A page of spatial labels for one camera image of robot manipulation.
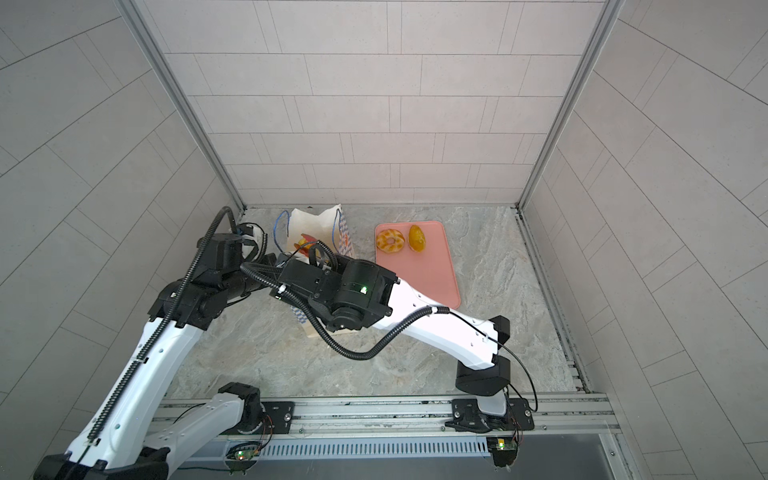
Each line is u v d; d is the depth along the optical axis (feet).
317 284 1.30
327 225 2.75
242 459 2.11
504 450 2.23
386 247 3.35
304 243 2.24
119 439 1.17
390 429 2.32
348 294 1.20
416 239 3.34
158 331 1.35
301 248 2.23
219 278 1.63
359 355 1.28
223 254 1.65
